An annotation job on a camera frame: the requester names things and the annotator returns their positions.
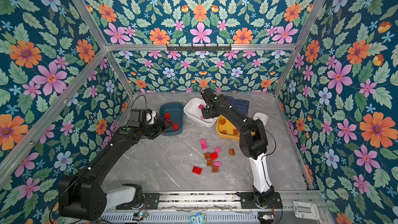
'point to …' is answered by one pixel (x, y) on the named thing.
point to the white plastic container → (193, 109)
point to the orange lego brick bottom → (215, 169)
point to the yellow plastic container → (226, 130)
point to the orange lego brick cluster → (235, 131)
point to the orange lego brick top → (223, 121)
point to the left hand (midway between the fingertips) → (169, 125)
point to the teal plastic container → (173, 112)
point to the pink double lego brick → (203, 144)
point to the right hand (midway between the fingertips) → (211, 112)
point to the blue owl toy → (198, 219)
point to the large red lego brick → (197, 170)
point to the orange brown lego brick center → (207, 156)
